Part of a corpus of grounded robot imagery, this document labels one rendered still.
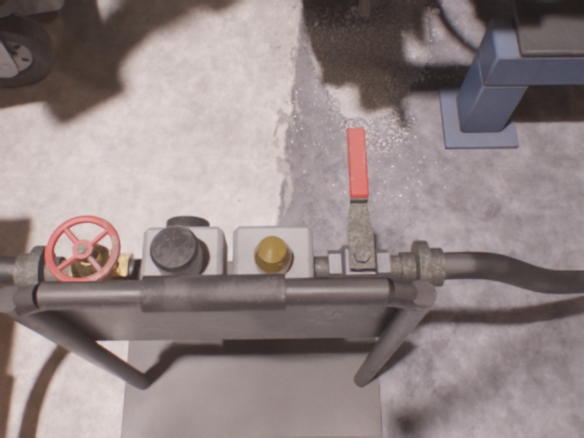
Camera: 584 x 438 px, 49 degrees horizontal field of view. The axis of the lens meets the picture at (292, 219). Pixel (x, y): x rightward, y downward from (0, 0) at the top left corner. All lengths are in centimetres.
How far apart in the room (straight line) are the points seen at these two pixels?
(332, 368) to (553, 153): 59
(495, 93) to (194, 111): 57
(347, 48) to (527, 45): 41
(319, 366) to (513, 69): 58
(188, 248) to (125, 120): 71
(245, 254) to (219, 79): 71
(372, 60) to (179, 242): 80
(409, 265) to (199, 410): 53
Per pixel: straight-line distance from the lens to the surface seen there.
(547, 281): 78
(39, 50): 130
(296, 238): 66
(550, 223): 125
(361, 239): 65
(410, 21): 141
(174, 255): 61
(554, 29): 113
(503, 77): 113
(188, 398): 109
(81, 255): 64
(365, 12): 109
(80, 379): 114
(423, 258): 67
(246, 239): 66
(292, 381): 108
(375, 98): 128
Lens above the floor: 108
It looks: 68 degrees down
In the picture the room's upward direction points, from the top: straight up
